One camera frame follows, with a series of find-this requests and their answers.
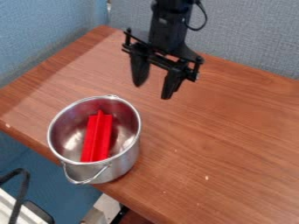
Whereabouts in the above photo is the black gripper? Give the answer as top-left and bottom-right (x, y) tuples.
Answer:
(123, 8), (204, 100)

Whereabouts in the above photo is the metal pot with handles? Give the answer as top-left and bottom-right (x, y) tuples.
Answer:
(47, 94), (143, 185)

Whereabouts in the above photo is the red block object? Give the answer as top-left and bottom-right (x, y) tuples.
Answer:
(80, 110), (112, 162)

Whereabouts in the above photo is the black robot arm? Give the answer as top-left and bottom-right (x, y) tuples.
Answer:
(122, 0), (208, 100)

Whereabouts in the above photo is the white device under table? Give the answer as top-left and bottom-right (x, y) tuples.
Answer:
(0, 188), (55, 224)

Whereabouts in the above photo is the white table bracket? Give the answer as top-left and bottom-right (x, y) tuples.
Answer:
(79, 193), (128, 224)

